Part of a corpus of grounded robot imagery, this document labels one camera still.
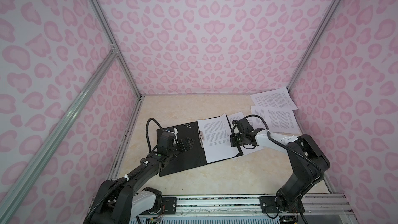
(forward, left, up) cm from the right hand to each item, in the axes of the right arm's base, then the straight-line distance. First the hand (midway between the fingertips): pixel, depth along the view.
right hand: (231, 140), depth 92 cm
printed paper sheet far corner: (+38, -40, -4) cm, 55 cm away
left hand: (-4, +24, +6) cm, 25 cm away
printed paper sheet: (-2, +8, -3) cm, 9 cm away
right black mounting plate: (-32, -15, -3) cm, 36 cm away
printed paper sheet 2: (+20, -7, -3) cm, 21 cm away
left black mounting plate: (-34, +31, -2) cm, 46 cm away
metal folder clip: (+2, +18, -2) cm, 18 cm away
